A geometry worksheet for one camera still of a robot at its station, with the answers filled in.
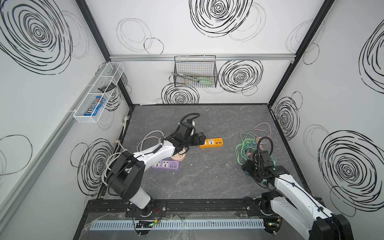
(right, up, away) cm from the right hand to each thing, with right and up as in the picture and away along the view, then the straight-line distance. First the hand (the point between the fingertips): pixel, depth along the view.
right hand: (244, 168), depth 85 cm
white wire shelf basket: (-81, +57, +6) cm, 99 cm away
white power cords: (-75, +10, +8) cm, 76 cm away
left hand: (-25, +18, +2) cm, 31 cm away
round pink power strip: (-38, +6, +4) cm, 39 cm away
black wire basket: (-26, +69, +39) cm, 83 cm away
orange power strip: (-18, +13, +10) cm, 24 cm away
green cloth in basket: (-22, +51, +2) cm, 55 cm away
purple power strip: (-46, +2, +1) cm, 46 cm away
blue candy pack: (-77, +32, -16) cm, 85 cm away
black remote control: (-75, +46, -5) cm, 88 cm away
